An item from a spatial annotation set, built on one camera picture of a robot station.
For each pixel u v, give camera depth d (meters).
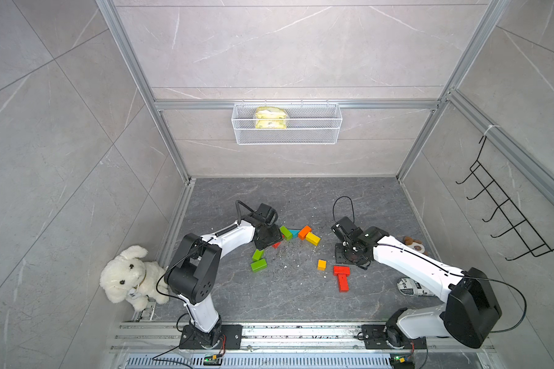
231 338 0.73
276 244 0.92
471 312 0.41
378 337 0.73
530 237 0.61
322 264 0.88
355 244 0.60
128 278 0.70
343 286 0.83
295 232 0.95
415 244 0.93
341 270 0.86
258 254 0.90
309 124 1.00
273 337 0.75
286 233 0.96
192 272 0.47
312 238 0.95
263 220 0.74
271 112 0.88
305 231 0.96
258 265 0.87
